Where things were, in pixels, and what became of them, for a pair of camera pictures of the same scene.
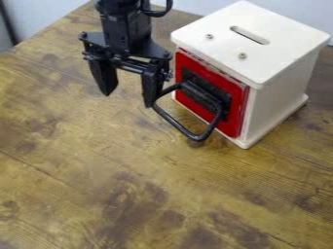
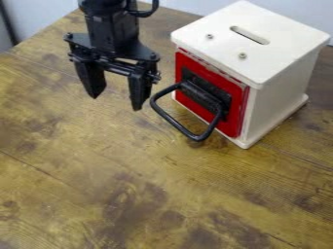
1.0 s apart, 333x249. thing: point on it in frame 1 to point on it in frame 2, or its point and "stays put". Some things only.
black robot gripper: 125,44 to 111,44
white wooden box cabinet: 264,48 stays put
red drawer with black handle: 209,90 stays put
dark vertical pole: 14,34 stays put
